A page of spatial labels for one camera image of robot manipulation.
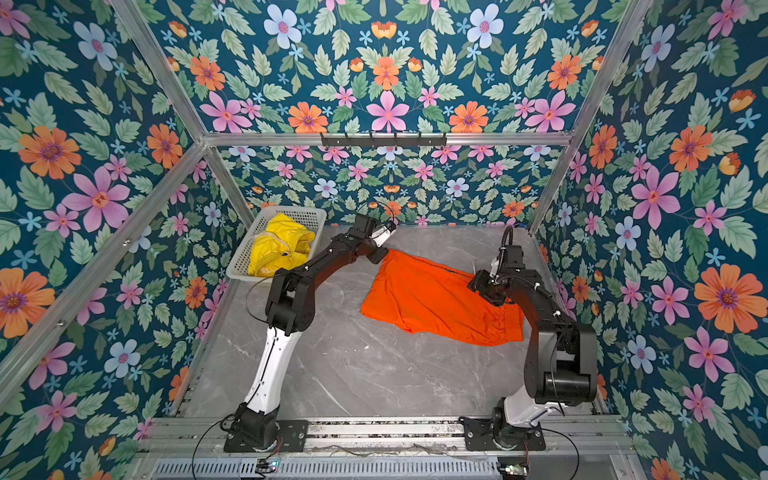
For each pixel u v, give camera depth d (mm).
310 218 1149
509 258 726
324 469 765
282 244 1039
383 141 930
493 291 768
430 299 992
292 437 736
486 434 734
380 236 951
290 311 637
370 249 941
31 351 495
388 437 750
